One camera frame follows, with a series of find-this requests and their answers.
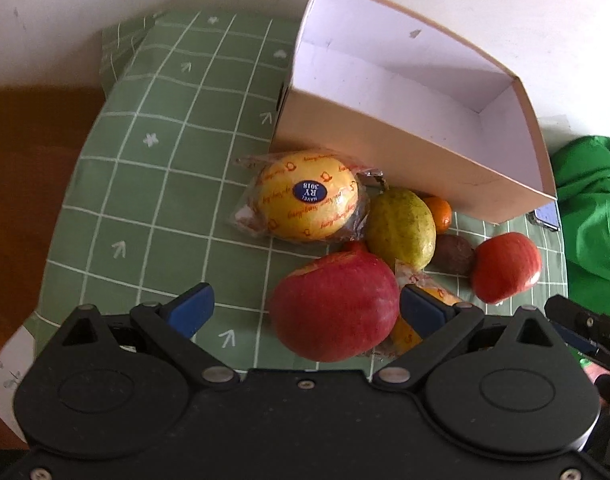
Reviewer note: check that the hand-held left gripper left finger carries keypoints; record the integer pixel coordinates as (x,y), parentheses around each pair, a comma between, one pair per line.
(192,307)

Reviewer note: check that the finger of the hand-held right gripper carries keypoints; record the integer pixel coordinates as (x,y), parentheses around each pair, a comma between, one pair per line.
(585,342)
(580,317)

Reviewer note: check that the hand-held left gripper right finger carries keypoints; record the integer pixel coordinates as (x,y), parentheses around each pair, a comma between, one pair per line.
(425,310)

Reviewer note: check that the yellow orange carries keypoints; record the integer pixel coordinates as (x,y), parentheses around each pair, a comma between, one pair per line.
(404,337)
(295,210)

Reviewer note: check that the green pear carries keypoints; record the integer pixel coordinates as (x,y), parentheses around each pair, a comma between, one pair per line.
(400,230)

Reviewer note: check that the striped red apple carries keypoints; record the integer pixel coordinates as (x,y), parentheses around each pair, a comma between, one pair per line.
(505,267)

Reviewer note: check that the dark red apple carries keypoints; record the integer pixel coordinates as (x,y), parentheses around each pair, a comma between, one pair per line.
(330,305)

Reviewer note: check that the small tangerine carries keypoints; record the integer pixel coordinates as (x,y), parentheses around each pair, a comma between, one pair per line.
(440,215)

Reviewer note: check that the cardboard box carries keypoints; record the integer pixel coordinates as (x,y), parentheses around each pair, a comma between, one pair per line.
(385,170)

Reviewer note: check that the smartphone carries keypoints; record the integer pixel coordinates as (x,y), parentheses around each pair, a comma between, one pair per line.
(545,217)

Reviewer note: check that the bright green cloth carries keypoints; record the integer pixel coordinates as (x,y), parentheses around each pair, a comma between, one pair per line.
(595,210)

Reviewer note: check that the green checked tablecloth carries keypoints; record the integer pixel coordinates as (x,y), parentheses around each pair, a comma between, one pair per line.
(150,200)

